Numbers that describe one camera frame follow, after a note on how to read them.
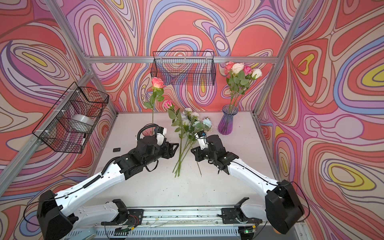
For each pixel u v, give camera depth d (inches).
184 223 28.4
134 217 28.4
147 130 33.9
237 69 32.3
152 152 22.7
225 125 39.9
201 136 28.2
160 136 25.6
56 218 14.8
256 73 32.1
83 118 29.0
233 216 28.8
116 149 38.8
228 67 33.3
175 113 33.2
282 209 16.1
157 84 30.2
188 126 43.1
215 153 24.3
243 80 33.1
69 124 28.1
